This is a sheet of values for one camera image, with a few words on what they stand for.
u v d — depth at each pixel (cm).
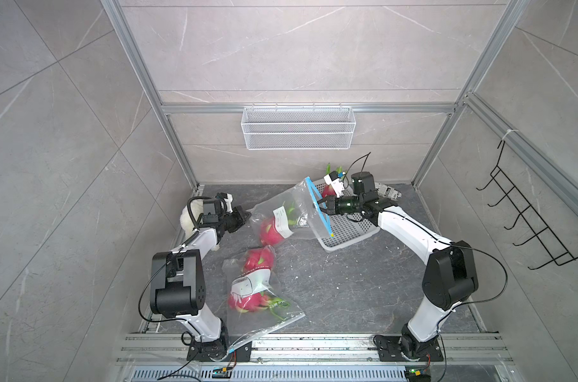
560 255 58
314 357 73
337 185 77
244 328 75
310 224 90
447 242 49
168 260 51
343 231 101
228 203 85
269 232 90
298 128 101
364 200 68
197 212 74
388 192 113
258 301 76
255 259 82
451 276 46
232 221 81
